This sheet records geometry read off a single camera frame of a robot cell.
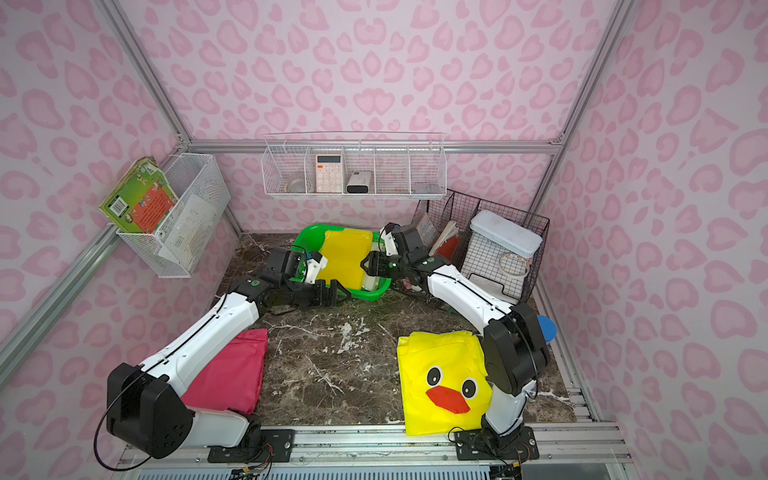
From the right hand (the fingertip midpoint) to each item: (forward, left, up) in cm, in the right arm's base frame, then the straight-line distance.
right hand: (366, 264), depth 85 cm
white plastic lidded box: (+4, -38, -1) cm, 38 cm away
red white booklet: (+16, -25, -9) cm, 31 cm away
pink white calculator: (+26, +13, +12) cm, 32 cm away
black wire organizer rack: (+28, -27, -3) cm, 39 cm away
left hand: (-9, +6, -1) cm, 11 cm away
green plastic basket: (+21, +24, -14) cm, 35 cm away
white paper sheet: (+2, +49, +8) cm, 49 cm away
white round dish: (+23, +23, +9) cm, 34 cm away
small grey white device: (+23, +3, +11) cm, 26 cm away
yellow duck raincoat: (-26, -22, -19) cm, 39 cm away
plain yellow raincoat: (+15, +10, -13) cm, 22 cm away
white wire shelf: (+33, +6, +10) cm, 35 cm away
